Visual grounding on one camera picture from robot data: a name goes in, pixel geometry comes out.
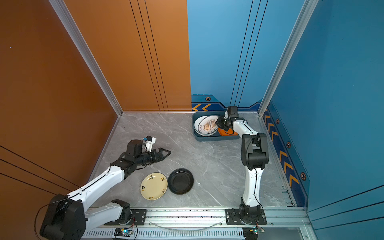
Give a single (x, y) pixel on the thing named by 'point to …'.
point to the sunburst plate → (207, 125)
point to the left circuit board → (123, 232)
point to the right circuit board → (251, 233)
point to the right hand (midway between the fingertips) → (214, 122)
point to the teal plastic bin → (216, 137)
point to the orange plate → (230, 132)
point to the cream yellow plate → (153, 186)
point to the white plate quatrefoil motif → (196, 124)
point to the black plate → (180, 181)
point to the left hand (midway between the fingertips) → (166, 153)
